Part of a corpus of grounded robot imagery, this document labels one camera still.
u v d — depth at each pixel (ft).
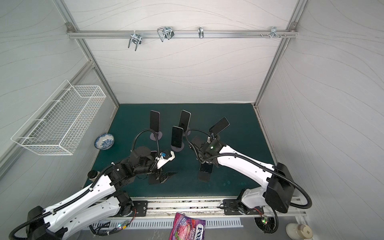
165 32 2.51
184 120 3.14
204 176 2.74
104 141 3.17
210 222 2.31
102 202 1.90
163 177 2.10
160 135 3.35
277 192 1.28
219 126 3.04
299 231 1.99
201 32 2.55
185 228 2.17
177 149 3.13
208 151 1.76
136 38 2.58
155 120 3.13
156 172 2.13
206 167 2.60
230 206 2.39
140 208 2.41
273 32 2.51
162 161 1.98
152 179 2.11
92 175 2.65
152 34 2.63
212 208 2.46
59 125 2.25
